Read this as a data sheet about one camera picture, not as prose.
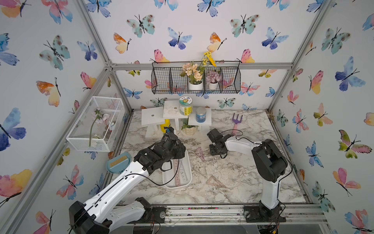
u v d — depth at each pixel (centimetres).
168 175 86
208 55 81
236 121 114
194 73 81
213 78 89
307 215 75
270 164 51
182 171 88
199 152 96
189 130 99
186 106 82
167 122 96
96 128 73
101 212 39
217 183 84
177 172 88
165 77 98
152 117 96
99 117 74
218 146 72
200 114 88
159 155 54
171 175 86
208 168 90
